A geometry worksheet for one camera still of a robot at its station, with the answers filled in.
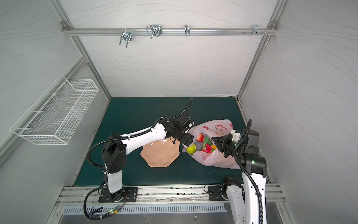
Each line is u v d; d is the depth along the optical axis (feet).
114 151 1.51
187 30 2.57
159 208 2.30
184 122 2.16
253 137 1.66
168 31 2.54
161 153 2.89
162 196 2.44
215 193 2.42
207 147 2.70
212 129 2.69
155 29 2.51
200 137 2.99
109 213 2.21
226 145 1.95
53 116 2.22
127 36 2.59
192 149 2.81
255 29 2.51
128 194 2.42
